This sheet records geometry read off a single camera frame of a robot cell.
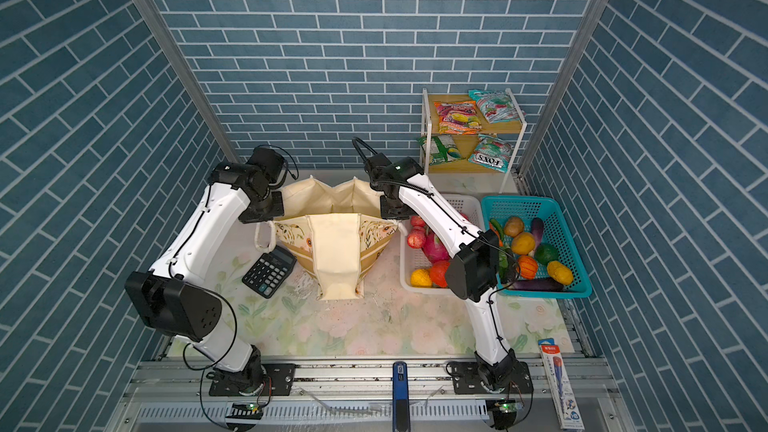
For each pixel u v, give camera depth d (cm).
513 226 99
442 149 102
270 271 91
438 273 83
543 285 86
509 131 87
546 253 91
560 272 85
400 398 70
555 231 96
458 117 86
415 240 89
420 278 85
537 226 101
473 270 51
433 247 89
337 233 76
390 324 83
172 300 42
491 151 102
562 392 71
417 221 99
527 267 89
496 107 89
